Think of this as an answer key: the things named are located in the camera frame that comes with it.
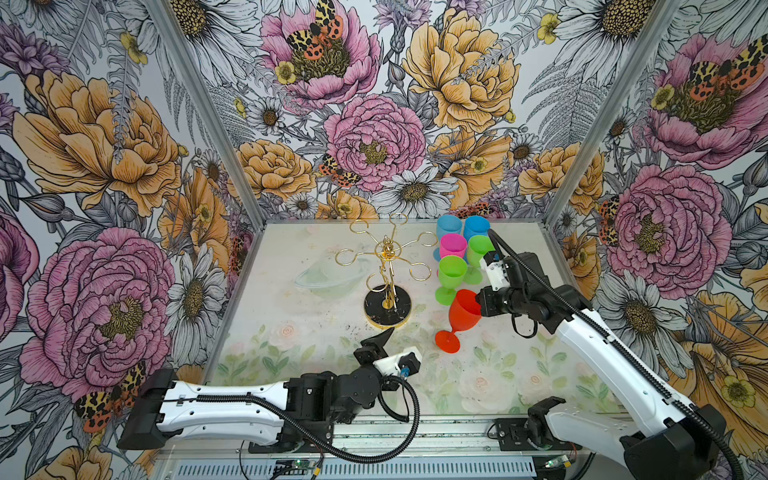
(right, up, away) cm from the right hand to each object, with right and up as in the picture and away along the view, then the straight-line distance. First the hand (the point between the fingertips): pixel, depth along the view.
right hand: (479, 307), depth 77 cm
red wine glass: (-5, 0, -5) cm, 7 cm away
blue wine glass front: (-4, +23, +27) cm, 36 cm away
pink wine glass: (-3, +16, +17) cm, 24 cm away
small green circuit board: (-45, -35, -7) cm, 57 cm away
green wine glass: (-4, +8, +17) cm, 19 cm away
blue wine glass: (+6, +23, +24) cm, 33 cm away
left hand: (-22, -7, -8) cm, 24 cm away
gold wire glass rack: (-24, -3, +17) cm, 30 cm away
